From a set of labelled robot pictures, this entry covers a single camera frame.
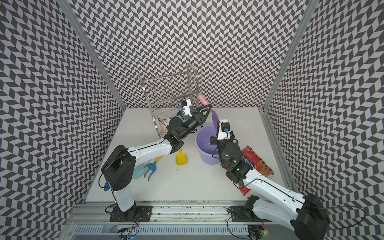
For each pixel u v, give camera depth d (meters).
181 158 0.92
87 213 0.74
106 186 0.81
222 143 0.59
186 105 0.69
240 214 0.72
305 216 0.38
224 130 0.55
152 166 0.89
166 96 0.82
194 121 0.67
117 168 0.48
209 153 0.79
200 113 0.66
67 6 0.71
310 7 0.67
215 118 0.72
